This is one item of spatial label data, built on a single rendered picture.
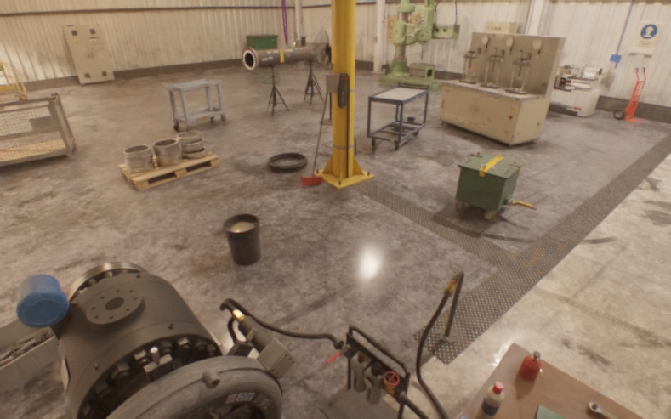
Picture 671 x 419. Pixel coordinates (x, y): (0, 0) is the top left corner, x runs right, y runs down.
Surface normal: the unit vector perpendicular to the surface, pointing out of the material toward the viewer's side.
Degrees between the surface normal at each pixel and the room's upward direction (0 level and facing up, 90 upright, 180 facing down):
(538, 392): 0
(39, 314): 90
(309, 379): 0
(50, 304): 90
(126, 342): 5
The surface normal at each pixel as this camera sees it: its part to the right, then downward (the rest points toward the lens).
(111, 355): -0.21, -0.74
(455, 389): 0.00, -0.87
